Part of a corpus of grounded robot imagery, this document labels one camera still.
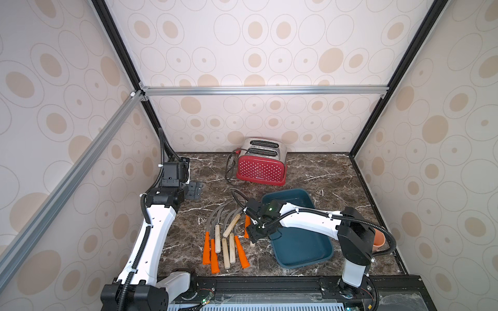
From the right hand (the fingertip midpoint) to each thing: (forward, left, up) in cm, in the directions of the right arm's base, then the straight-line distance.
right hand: (260, 232), depth 84 cm
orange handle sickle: (-11, +22, -2) cm, 25 cm away
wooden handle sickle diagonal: (+5, +13, -2) cm, 14 cm away
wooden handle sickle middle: (-7, +12, -2) cm, 13 cm away
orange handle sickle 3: (-8, +7, -3) cm, 12 cm away
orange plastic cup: (-1, -50, +1) cm, 50 cm away
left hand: (+11, +28, +21) cm, 37 cm away
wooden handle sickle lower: (-5, +15, -3) cm, 16 cm away
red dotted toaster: (+30, -1, +14) cm, 33 cm away
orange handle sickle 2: (-11, +18, -3) cm, 22 cm away
